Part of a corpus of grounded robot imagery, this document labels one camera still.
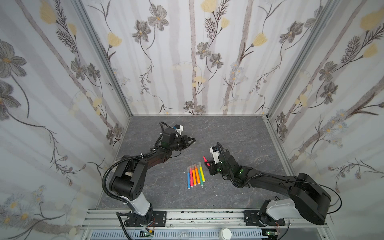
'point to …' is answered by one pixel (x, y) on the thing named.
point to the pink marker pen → (191, 181)
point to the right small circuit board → (271, 233)
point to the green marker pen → (200, 175)
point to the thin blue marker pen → (188, 178)
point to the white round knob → (225, 234)
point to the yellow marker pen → (201, 172)
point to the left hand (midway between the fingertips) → (193, 136)
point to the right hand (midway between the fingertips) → (202, 160)
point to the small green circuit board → (145, 234)
